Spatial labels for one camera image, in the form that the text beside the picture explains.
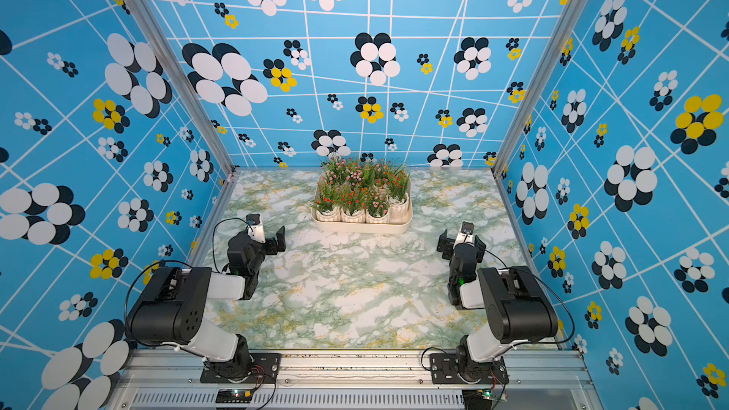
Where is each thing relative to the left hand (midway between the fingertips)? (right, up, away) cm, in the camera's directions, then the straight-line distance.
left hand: (272, 225), depth 93 cm
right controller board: (+59, -40, -23) cm, 76 cm away
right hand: (+64, -3, -2) cm, 64 cm away
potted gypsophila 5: (+27, +8, -2) cm, 28 cm away
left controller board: (-3, -42, -21) cm, 47 cm away
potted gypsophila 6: (+35, +5, -1) cm, 35 cm away
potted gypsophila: (+20, +17, +6) cm, 27 cm away
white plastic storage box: (+42, -2, +8) cm, 43 cm away
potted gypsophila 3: (+43, +8, +9) cm, 44 cm away
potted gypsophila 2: (+38, +16, +7) cm, 41 cm away
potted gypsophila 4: (+18, +6, +1) cm, 19 cm away
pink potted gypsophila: (+27, +17, +4) cm, 32 cm away
